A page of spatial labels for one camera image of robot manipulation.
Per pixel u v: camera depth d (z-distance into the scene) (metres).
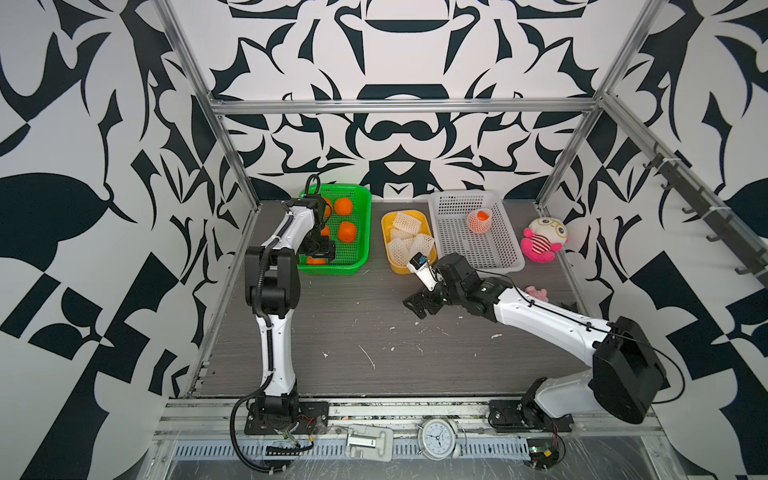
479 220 1.05
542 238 1.02
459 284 0.63
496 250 1.04
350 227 1.05
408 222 1.08
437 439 0.68
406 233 1.06
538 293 0.92
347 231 1.04
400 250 0.96
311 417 0.73
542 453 0.71
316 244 0.87
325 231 0.96
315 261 0.96
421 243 0.96
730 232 0.55
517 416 0.74
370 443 0.69
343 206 1.10
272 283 0.58
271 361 0.61
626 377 0.42
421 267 0.73
